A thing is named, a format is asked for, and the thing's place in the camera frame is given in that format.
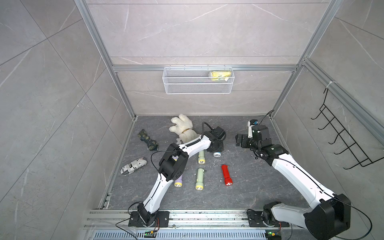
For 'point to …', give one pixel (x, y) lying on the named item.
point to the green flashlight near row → (199, 184)
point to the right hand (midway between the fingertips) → (244, 136)
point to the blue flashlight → (217, 154)
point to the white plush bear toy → (183, 127)
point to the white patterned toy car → (133, 166)
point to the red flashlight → (228, 180)
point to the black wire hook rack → (353, 151)
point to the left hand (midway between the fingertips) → (222, 147)
